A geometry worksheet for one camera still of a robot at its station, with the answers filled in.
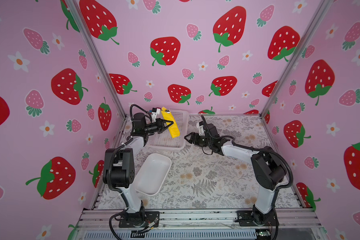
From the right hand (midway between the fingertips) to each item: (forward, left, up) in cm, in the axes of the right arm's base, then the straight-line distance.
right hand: (186, 138), depth 89 cm
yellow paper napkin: (0, +7, +8) cm, 10 cm away
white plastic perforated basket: (+6, +17, -12) cm, 22 cm away
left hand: (+2, +8, +10) cm, 13 cm away
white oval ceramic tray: (-19, +19, -14) cm, 31 cm away
